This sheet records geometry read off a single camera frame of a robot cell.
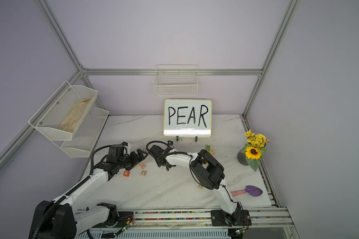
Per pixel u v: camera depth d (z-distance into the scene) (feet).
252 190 2.69
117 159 2.17
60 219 1.29
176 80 3.14
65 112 2.69
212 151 3.30
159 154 2.40
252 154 2.41
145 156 2.63
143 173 2.89
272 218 2.50
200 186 2.75
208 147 3.28
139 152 2.56
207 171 1.71
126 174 2.89
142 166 2.99
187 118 3.42
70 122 2.50
